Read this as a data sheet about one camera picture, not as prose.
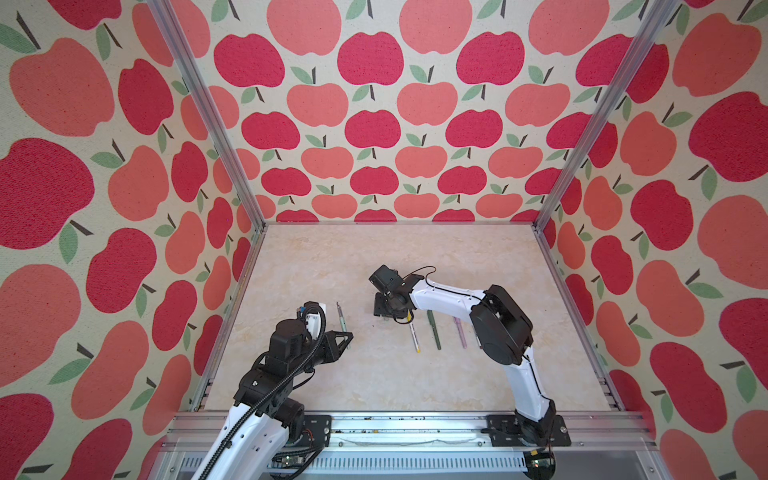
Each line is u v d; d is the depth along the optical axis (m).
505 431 0.73
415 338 0.90
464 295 0.59
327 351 0.65
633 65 0.78
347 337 0.74
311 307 0.66
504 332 0.57
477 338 0.56
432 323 0.93
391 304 0.74
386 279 0.77
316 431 0.75
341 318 0.75
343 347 0.71
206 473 0.44
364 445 0.73
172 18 0.71
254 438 0.50
